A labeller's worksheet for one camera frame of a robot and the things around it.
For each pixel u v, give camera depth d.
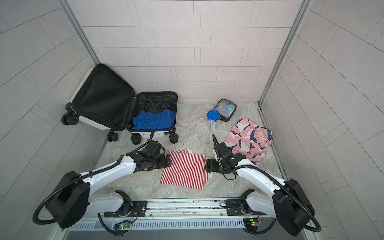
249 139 0.94
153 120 0.99
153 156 0.67
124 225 0.64
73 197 0.40
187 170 0.82
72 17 0.74
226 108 1.13
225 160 0.63
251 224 0.68
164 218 0.69
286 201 0.40
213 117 0.94
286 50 0.86
